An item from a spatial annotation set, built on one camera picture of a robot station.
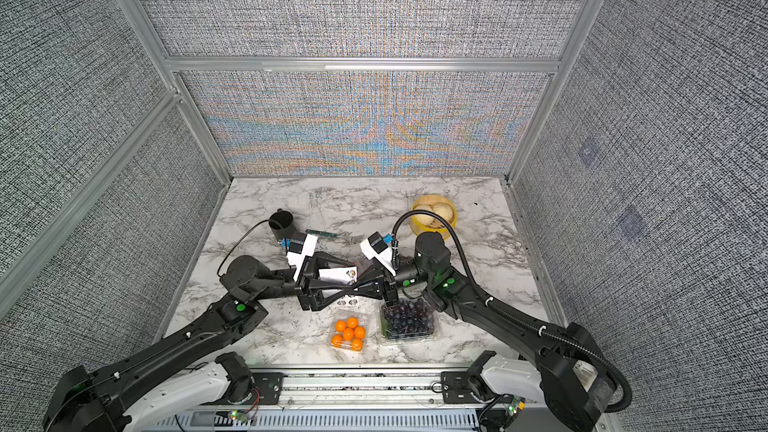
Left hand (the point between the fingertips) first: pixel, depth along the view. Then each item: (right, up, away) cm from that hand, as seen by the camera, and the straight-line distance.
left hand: (355, 280), depth 58 cm
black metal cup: (-27, +9, +38) cm, 48 cm away
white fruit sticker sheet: (-3, +1, +1) cm, 3 cm away
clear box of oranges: (-4, -19, +23) cm, 30 cm away
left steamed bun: (+14, +12, +7) cm, 20 cm away
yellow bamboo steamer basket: (+24, +8, +45) cm, 52 cm away
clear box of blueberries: (+13, -16, +21) cm, 29 cm away
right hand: (-1, -2, +3) cm, 4 cm away
